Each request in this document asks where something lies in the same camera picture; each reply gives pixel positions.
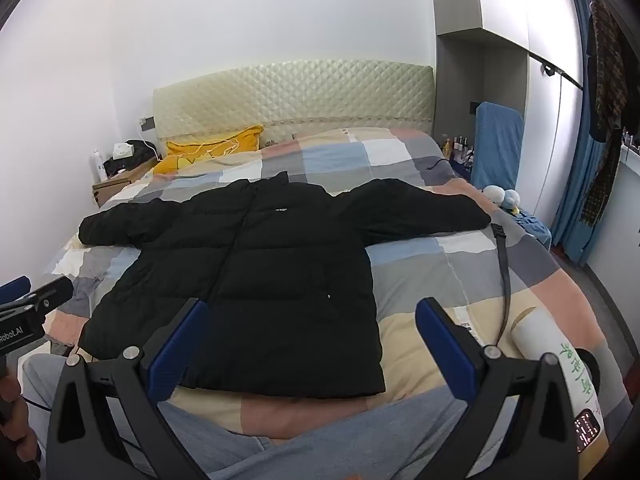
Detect black puffer jacket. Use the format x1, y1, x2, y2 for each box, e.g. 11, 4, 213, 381
78, 174, 490, 400

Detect dark hanging patterned garment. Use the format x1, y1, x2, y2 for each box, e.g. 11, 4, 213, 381
582, 0, 628, 226

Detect checkered patchwork bed quilt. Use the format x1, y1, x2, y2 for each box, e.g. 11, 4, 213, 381
41, 127, 626, 443

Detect small bottles on shelf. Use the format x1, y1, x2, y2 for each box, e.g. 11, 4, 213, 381
442, 136, 474, 167

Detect white tissue box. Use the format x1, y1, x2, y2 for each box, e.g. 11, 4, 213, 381
112, 142, 134, 160

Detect white spray bottle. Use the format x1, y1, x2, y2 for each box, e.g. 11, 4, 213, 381
90, 150, 108, 183

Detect black clothes on nightstand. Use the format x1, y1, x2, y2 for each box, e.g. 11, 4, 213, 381
104, 140, 157, 178

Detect cream quilted headboard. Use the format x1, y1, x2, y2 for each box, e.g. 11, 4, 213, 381
152, 60, 435, 151

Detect black strap on bed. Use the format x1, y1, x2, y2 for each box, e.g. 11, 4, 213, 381
489, 223, 514, 346

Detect person's left hand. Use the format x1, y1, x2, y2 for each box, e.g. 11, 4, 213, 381
1, 368, 40, 479

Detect white cylindrical tube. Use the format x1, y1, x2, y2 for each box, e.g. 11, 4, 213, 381
508, 306, 609, 453

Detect brown wooden nightstand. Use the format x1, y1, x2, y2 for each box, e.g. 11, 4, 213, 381
92, 159, 157, 207

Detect yellow pillow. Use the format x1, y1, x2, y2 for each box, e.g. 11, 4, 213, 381
153, 125, 264, 174

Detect white blue plush toy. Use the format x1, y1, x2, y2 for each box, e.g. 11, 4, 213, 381
483, 185, 521, 214

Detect blue curtain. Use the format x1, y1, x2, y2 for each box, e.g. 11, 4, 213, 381
549, 0, 624, 269

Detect grey wall socket plate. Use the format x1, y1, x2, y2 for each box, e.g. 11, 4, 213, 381
140, 117, 155, 131

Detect grey wardrobe cabinet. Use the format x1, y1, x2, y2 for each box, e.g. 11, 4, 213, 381
433, 0, 582, 224

